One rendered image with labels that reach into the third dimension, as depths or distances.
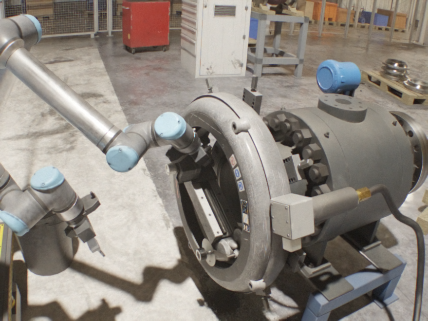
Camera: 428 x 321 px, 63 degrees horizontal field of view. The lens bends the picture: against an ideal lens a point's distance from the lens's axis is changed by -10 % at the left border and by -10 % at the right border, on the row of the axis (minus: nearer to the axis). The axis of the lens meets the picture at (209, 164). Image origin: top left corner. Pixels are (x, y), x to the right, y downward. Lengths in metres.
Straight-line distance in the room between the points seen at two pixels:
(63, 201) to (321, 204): 0.74
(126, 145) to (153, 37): 5.56
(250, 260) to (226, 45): 4.23
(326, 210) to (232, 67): 4.33
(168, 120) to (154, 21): 5.45
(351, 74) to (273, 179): 0.90
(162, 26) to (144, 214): 4.72
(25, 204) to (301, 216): 0.76
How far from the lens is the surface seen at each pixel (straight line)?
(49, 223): 1.83
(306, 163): 1.10
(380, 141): 1.62
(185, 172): 1.42
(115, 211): 2.43
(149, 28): 6.60
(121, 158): 1.15
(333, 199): 1.17
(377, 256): 1.90
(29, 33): 1.39
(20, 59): 1.24
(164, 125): 1.22
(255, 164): 1.13
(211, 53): 5.18
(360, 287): 1.74
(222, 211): 1.45
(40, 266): 2.01
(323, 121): 1.51
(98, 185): 2.69
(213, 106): 1.29
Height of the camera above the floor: 1.39
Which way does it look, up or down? 28 degrees down
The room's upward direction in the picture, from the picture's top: 4 degrees clockwise
